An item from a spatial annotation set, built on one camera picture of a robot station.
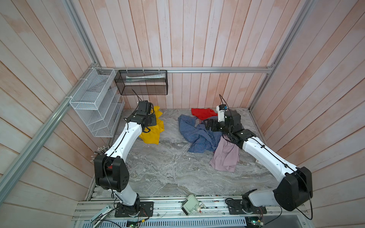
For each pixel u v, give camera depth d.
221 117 0.71
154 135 0.84
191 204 0.72
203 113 1.15
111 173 0.44
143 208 0.73
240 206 0.73
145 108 0.65
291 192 0.41
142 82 1.04
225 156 0.88
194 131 0.98
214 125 0.72
